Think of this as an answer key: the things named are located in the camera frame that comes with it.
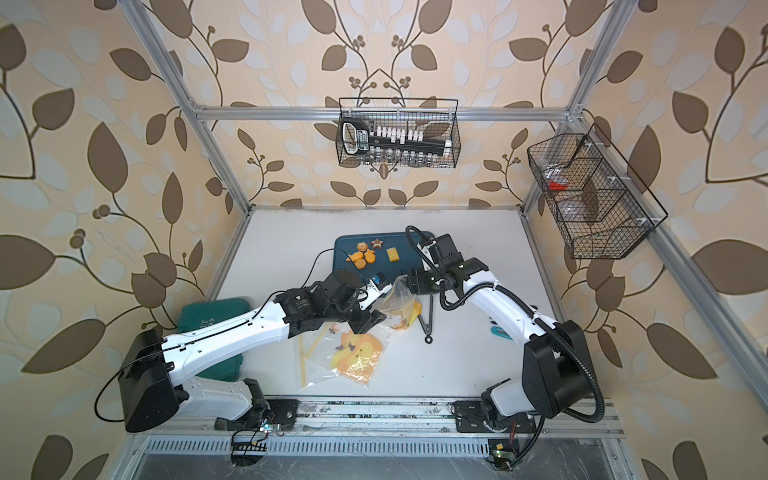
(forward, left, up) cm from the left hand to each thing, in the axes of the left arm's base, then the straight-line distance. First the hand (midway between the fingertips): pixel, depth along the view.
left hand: (376, 304), depth 77 cm
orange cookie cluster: (+26, +8, -15) cm, 31 cm away
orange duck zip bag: (-9, +6, -15) cm, 18 cm away
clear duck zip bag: (+4, -6, -9) cm, 12 cm away
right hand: (+10, -12, -4) cm, 16 cm away
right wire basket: (+18, -56, +19) cm, 62 cm away
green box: (+3, +53, -13) cm, 55 cm away
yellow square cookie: (+28, -4, -15) cm, 32 cm away
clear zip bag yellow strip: (-7, +18, -17) cm, 26 cm away
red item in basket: (+28, -50, +17) cm, 60 cm away
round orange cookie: (+31, +7, -15) cm, 35 cm away
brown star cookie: (+32, +2, -15) cm, 35 cm away
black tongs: (-3, -15, -16) cm, 22 cm away
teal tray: (+25, +14, -16) cm, 33 cm away
